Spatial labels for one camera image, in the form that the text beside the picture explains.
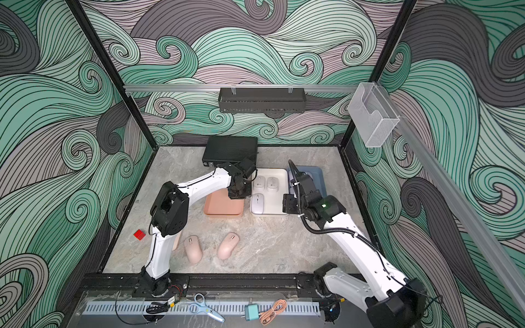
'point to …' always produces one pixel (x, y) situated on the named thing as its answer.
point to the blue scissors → (199, 306)
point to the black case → (221, 149)
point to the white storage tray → (273, 201)
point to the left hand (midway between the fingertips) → (247, 194)
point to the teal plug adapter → (251, 311)
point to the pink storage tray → (219, 203)
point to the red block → (139, 234)
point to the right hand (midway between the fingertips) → (288, 202)
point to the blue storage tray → (316, 173)
